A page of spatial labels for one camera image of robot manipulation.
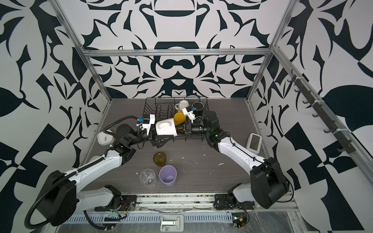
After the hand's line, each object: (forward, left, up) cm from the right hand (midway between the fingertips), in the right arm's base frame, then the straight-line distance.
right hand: (173, 131), depth 67 cm
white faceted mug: (+31, -3, -16) cm, 35 cm away
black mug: (+32, -15, -19) cm, 39 cm away
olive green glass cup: (-2, +10, -27) cm, 29 cm away
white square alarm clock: (+11, +47, -25) cm, 54 cm away
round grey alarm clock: (-2, +48, -24) cm, 53 cm away
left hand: (+1, 0, +4) cm, 4 cm away
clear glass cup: (-12, +16, -29) cm, 35 cm away
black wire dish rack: (+35, +11, -24) cm, 44 cm away
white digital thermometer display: (+7, -48, -26) cm, 55 cm away
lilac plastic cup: (-11, +5, -28) cm, 30 cm away
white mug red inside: (-2, +2, +6) cm, 7 cm away
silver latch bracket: (-33, +1, -27) cm, 42 cm away
